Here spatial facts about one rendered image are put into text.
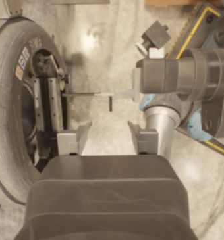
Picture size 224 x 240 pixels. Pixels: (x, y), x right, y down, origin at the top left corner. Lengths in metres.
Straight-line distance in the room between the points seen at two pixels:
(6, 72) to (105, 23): 0.99
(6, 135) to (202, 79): 0.46
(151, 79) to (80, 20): 1.23
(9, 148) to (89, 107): 0.95
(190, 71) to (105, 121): 1.20
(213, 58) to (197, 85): 0.04
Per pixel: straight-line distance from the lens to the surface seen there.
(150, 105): 0.71
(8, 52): 0.57
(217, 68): 0.26
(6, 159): 0.54
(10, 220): 2.19
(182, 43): 1.12
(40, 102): 0.85
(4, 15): 0.67
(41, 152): 0.90
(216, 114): 0.29
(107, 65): 1.36
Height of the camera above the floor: 1.36
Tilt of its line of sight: 75 degrees down
